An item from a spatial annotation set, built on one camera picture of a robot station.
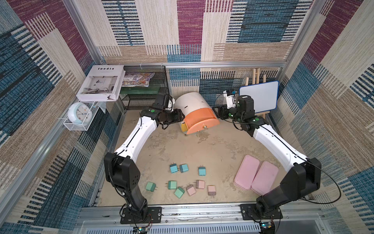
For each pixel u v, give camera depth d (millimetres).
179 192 791
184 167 877
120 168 450
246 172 851
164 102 651
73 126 670
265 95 1057
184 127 866
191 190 798
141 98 1143
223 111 700
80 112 652
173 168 878
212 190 801
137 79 849
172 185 815
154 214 733
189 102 940
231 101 690
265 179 833
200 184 812
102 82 751
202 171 853
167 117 689
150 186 810
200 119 851
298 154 456
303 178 420
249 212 730
